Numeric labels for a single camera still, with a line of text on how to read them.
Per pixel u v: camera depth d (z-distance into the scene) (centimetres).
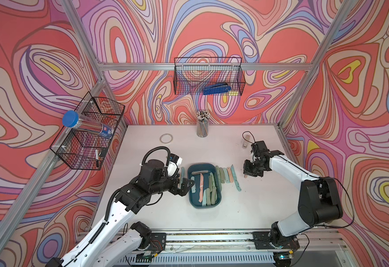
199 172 93
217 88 90
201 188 89
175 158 62
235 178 93
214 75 95
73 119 62
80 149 73
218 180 92
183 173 95
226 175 93
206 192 88
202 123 104
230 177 93
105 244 43
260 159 67
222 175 94
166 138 112
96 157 72
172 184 61
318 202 44
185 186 61
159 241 73
